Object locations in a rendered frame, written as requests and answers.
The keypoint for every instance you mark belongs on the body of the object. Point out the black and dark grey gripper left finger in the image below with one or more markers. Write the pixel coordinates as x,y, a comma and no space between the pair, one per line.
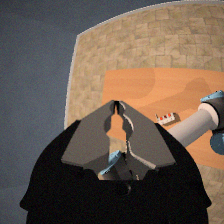
83,145

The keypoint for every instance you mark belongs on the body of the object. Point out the beige power strip panel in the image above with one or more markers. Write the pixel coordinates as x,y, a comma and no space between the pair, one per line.
167,118

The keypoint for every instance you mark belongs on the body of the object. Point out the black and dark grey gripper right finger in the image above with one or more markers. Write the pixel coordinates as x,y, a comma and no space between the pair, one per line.
150,146

